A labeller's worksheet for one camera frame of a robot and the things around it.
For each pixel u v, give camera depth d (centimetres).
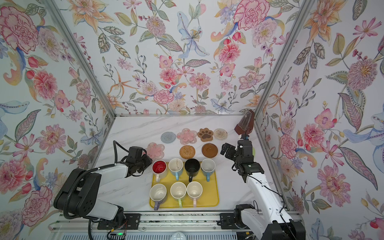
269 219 41
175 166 90
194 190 82
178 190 81
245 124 104
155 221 75
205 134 110
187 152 101
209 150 101
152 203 80
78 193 44
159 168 90
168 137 107
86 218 52
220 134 110
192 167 89
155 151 101
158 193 82
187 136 108
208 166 88
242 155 61
